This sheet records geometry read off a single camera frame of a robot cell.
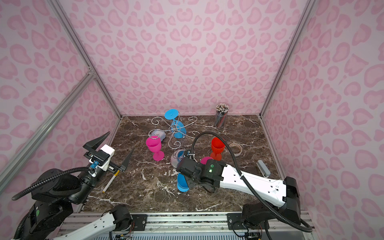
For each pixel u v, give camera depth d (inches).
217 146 33.0
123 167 18.2
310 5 27.1
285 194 15.6
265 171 33.8
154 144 33.0
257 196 15.3
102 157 14.7
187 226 28.4
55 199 14.4
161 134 41.6
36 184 13.4
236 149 39.6
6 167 20.1
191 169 19.5
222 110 38.6
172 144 39.6
